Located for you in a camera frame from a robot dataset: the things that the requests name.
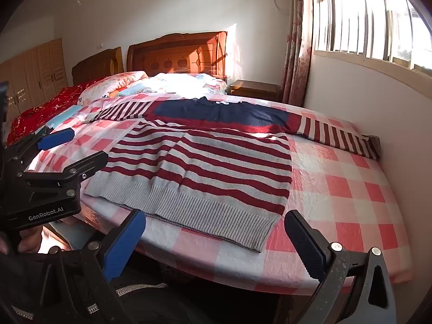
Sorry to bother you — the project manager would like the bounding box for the carved orange wooden headboard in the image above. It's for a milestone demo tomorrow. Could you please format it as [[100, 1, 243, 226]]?
[[126, 31, 228, 79]]

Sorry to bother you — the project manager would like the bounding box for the person's dark jacket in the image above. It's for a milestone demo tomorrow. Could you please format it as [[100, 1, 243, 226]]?
[[0, 253, 281, 324]]

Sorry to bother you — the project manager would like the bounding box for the dark brown wooden headboard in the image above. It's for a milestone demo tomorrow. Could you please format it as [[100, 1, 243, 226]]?
[[72, 46, 125, 86]]

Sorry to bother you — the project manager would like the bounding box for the bed with pink checked sheet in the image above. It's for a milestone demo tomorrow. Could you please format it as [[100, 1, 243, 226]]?
[[27, 93, 416, 295]]

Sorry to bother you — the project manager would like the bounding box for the pink floral curtain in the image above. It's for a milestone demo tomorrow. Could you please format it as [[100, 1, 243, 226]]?
[[281, 0, 315, 107]]

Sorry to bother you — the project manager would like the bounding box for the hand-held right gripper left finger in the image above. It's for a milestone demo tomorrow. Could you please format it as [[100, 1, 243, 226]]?
[[35, 208, 147, 311]]

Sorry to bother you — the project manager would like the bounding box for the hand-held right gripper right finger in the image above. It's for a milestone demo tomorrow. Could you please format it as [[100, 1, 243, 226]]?
[[284, 209, 397, 324]]

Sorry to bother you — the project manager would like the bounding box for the wooden nightstand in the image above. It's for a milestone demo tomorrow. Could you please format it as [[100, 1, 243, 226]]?
[[229, 80, 282, 102]]

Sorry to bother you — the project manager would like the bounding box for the barred window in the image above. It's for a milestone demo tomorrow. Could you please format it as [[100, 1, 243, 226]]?
[[311, 0, 432, 76]]

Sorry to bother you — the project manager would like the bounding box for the light blue cloth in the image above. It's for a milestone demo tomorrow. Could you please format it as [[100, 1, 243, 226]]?
[[44, 104, 84, 129]]

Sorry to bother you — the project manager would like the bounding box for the pink floral pillow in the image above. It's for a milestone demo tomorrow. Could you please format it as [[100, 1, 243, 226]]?
[[77, 71, 150, 106]]

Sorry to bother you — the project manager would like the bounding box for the light wooden wardrobe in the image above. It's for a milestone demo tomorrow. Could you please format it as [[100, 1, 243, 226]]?
[[0, 38, 68, 122]]

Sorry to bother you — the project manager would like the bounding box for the red grey striped knit sweater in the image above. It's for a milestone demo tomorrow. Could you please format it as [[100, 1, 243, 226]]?
[[83, 97, 382, 253]]

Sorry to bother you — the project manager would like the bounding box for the white floral bedding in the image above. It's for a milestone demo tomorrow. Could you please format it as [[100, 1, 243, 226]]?
[[115, 72, 229, 98]]

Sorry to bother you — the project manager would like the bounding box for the person's left hand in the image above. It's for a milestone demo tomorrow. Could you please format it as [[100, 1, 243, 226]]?
[[0, 224, 46, 254]]

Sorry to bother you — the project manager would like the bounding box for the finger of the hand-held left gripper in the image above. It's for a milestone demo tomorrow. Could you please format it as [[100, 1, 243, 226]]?
[[5, 126, 75, 163], [22, 150, 109, 191]]

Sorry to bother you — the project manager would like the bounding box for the red patterned blanket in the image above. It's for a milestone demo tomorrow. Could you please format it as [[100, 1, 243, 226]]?
[[7, 79, 103, 146]]

